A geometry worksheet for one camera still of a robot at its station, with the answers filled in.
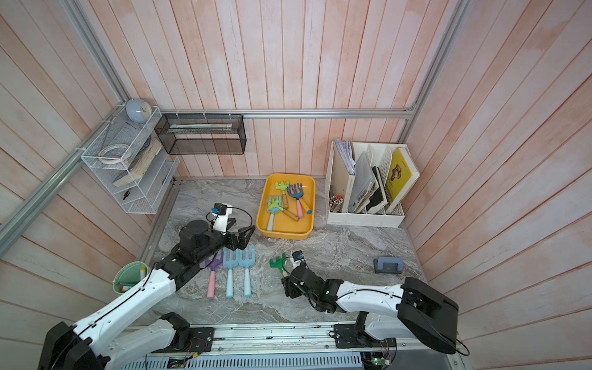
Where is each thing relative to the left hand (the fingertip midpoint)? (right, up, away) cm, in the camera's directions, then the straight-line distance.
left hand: (245, 227), depth 78 cm
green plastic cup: (-38, -16, -3) cm, 42 cm away
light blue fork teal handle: (-8, -16, +13) cm, 22 cm away
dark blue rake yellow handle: (+19, +13, +37) cm, 43 cm away
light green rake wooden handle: (+12, +16, +37) cm, 42 cm away
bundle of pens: (+33, +8, +10) cm, 36 cm away
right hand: (+15, -20, +7) cm, 26 cm away
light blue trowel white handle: (+7, +4, +28) cm, 29 cm away
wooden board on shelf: (-37, +23, +2) cm, 44 cm away
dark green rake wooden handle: (+11, -16, +13) cm, 24 cm away
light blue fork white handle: (-2, -16, +13) cm, 20 cm away
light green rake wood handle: (+9, +6, +29) cm, 31 cm away
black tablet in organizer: (+52, +11, +17) cm, 56 cm away
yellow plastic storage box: (+13, -4, +23) cm, 27 cm away
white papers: (+38, +29, +11) cm, 49 cm away
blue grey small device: (+54, -16, +11) cm, 58 cm away
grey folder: (+46, +15, +13) cm, 50 cm away
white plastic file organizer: (+37, +18, +22) cm, 46 cm away
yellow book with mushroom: (+60, +19, +15) cm, 65 cm away
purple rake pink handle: (+19, +13, +37) cm, 43 cm away
